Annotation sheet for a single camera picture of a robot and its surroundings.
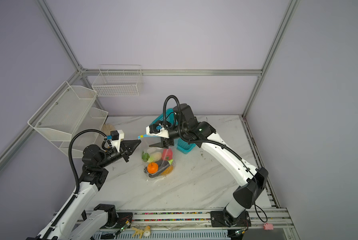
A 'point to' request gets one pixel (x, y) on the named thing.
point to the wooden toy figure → (146, 232)
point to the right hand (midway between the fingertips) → (149, 133)
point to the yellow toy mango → (168, 170)
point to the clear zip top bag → (147, 140)
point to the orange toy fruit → (152, 167)
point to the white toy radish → (152, 158)
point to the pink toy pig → (268, 226)
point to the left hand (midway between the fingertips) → (139, 141)
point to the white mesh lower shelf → (94, 119)
